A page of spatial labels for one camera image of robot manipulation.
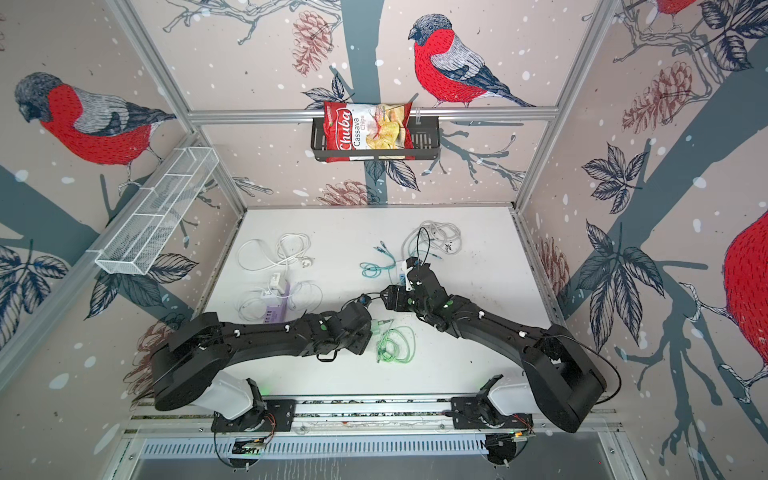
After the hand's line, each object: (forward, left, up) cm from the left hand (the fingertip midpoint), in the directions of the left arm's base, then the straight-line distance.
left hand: (363, 335), depth 85 cm
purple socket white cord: (+34, +28, -2) cm, 44 cm away
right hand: (+7, -7, +7) cm, 12 cm away
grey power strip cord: (+38, -29, -1) cm, 48 cm away
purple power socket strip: (+7, +27, 0) cm, 28 cm away
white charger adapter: (+15, +28, +6) cm, 32 cm away
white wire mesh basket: (+17, +54, +28) cm, 64 cm away
